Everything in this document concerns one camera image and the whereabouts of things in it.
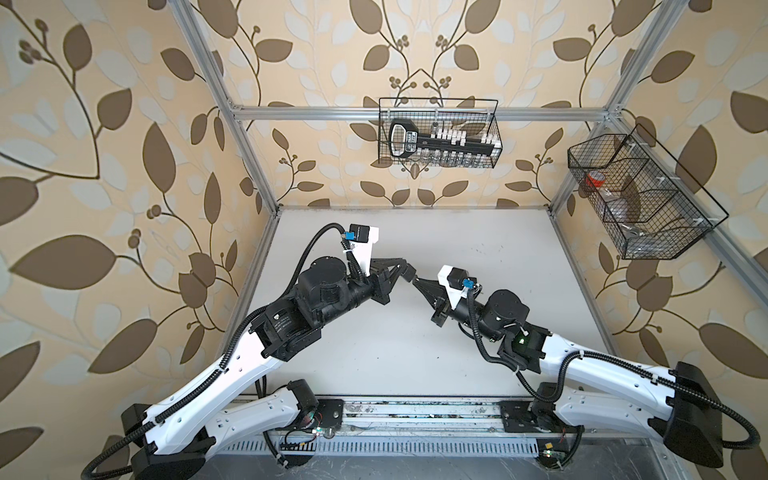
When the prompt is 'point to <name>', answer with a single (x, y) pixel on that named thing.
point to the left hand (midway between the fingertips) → (409, 263)
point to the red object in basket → (595, 178)
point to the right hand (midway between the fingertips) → (418, 281)
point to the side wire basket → (650, 206)
